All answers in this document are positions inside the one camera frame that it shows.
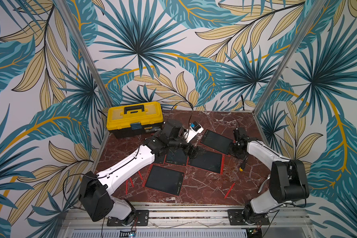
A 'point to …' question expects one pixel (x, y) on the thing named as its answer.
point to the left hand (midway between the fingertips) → (199, 146)
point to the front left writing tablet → (164, 179)
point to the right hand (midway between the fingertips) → (231, 152)
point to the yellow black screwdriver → (241, 168)
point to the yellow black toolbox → (131, 120)
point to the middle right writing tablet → (208, 160)
